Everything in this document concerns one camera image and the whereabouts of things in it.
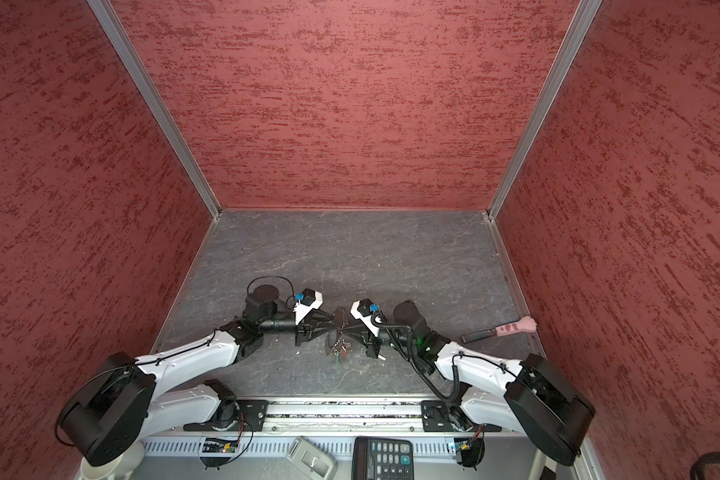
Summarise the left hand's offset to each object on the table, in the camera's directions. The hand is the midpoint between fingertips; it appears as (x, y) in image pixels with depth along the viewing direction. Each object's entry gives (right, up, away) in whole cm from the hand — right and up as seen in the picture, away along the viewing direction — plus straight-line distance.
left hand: (333, 326), depth 78 cm
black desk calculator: (+12, -27, -11) cm, 31 cm away
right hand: (+3, -2, -3) cm, 5 cm away
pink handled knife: (+57, -2, +10) cm, 58 cm away
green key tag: (+1, -11, +5) cm, 12 cm away
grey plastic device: (-3, -28, -11) cm, 30 cm away
